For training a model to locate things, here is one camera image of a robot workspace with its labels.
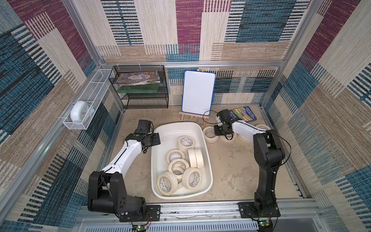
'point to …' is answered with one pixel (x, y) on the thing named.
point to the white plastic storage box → (170, 132)
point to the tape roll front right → (192, 179)
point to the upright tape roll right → (199, 158)
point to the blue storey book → (245, 113)
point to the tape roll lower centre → (178, 166)
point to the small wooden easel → (194, 115)
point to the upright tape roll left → (192, 157)
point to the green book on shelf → (138, 88)
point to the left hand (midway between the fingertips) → (153, 139)
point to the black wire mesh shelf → (134, 101)
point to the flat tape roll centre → (175, 153)
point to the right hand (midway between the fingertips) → (216, 130)
